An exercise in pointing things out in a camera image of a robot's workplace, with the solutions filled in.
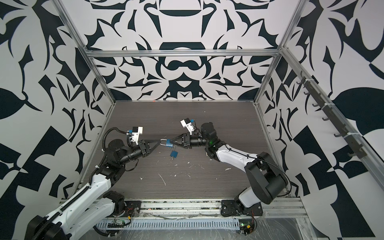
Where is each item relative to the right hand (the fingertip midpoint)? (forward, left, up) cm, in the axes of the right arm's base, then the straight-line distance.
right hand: (171, 144), depth 71 cm
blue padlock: (+1, +1, -1) cm, 2 cm away
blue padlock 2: (+7, +2, -24) cm, 25 cm away
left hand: (+2, +5, +1) cm, 5 cm away
